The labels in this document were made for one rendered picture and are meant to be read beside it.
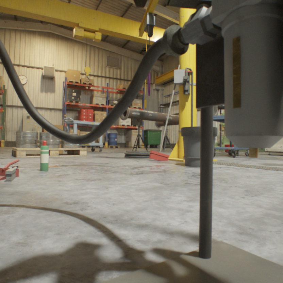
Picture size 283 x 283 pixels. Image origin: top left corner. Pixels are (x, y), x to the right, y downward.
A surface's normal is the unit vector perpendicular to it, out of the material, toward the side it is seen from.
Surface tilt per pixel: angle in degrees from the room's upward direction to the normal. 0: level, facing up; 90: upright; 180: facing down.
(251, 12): 90
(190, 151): 95
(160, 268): 0
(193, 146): 95
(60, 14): 90
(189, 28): 120
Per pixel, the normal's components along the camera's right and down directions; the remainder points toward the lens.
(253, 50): -0.48, -0.02
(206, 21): -0.73, 0.48
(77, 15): 0.45, 0.00
